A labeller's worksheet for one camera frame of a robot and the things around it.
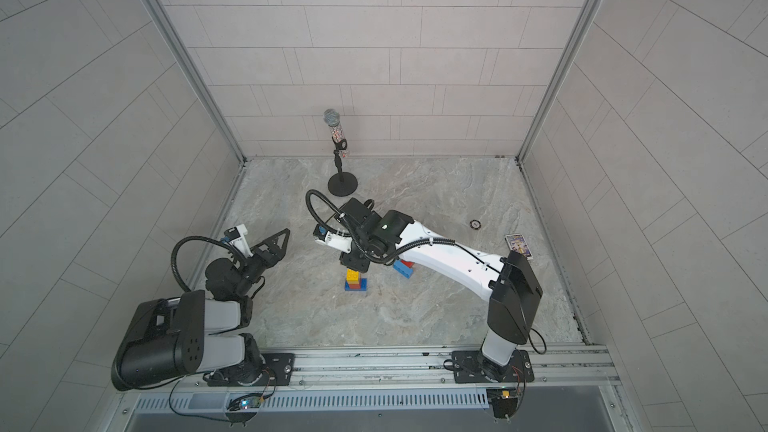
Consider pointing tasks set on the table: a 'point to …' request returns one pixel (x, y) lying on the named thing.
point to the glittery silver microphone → (332, 119)
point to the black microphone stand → (342, 184)
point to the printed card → (517, 244)
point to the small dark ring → (474, 220)
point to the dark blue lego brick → (363, 285)
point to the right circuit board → (504, 401)
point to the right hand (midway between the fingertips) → (347, 255)
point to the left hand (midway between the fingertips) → (290, 234)
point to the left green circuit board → (250, 403)
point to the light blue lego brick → (402, 268)
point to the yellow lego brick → (352, 276)
